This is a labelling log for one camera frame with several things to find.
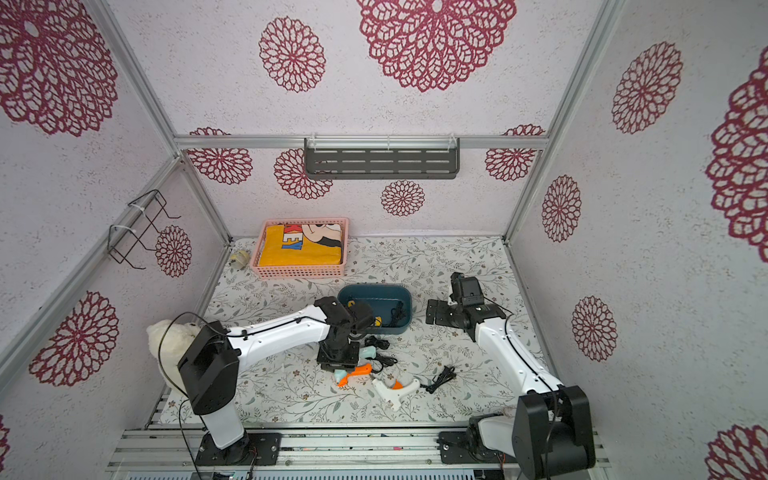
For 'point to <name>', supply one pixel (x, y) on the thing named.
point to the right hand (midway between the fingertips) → (441, 309)
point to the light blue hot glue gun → (339, 374)
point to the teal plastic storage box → (393, 302)
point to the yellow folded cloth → (302, 245)
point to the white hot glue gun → (393, 397)
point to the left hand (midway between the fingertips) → (345, 372)
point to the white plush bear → (169, 343)
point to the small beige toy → (240, 259)
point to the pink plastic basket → (329, 271)
